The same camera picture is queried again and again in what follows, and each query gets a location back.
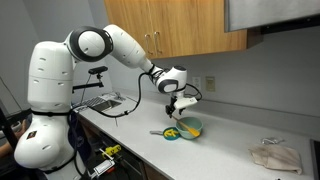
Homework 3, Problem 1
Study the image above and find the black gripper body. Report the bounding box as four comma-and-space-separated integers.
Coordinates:
167, 95, 183, 110

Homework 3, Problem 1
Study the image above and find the wooden spatula with yellow head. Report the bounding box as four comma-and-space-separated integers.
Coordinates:
171, 114, 201, 138

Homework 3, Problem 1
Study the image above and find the person forearm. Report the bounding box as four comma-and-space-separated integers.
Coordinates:
0, 119, 29, 159

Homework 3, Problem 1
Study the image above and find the mint green bowl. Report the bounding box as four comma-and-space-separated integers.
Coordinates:
175, 116, 204, 141

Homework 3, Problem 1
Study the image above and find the metal sink faucet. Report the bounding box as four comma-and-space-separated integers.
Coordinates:
111, 92, 127, 102

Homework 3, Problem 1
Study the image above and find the stainless steel sink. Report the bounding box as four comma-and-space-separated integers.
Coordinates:
89, 98, 123, 114

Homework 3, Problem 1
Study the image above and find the yellow clamp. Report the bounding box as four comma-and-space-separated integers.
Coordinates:
100, 143, 123, 161

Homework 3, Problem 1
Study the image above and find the beige cloth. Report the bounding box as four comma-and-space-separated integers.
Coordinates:
247, 143, 304, 176

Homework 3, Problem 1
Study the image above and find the grey range hood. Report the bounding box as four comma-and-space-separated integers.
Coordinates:
223, 0, 320, 35

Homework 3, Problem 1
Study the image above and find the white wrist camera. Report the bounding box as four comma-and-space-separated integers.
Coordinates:
173, 96, 199, 111

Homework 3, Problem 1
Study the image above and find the thin black camera cable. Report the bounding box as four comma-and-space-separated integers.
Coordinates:
184, 82, 204, 101

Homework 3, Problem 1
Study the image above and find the blue pan with grey handle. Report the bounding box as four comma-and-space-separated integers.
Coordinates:
149, 126, 182, 142

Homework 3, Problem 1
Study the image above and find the white wall outlet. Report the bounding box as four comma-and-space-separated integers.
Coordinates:
191, 76, 202, 91

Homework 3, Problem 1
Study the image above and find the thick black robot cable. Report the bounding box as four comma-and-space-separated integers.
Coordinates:
87, 71, 158, 119

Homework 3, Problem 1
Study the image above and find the beige wall switch plate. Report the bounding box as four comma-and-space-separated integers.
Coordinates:
204, 75, 216, 93

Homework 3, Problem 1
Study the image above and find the metal cabinet handle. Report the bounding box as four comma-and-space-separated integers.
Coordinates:
143, 32, 153, 56
152, 31, 163, 56

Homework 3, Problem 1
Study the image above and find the wooden wall cabinet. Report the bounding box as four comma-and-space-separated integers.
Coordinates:
103, 0, 265, 61

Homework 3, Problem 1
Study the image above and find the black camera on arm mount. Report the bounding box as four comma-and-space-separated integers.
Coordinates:
71, 65, 110, 95

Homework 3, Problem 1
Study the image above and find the metal wire ring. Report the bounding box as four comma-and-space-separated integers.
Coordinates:
260, 136, 285, 146

